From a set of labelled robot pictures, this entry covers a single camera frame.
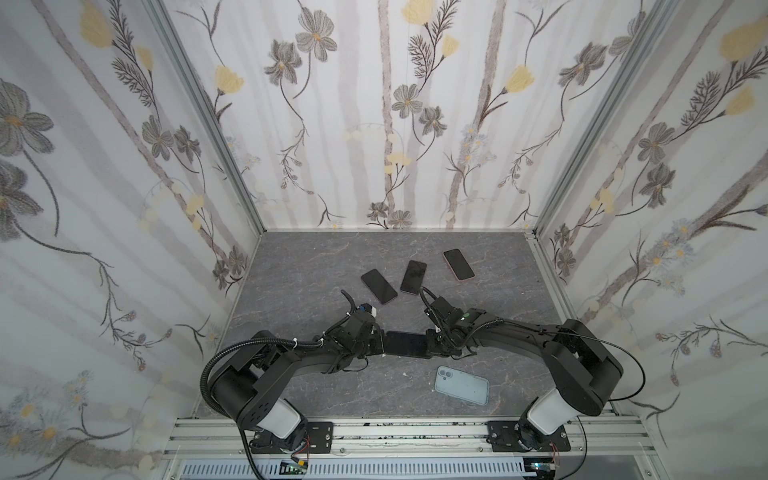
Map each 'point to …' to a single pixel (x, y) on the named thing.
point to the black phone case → (413, 356)
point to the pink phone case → (454, 272)
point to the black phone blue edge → (459, 264)
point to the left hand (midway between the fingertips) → (384, 338)
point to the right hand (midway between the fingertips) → (420, 347)
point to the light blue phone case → (460, 384)
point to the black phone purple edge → (380, 288)
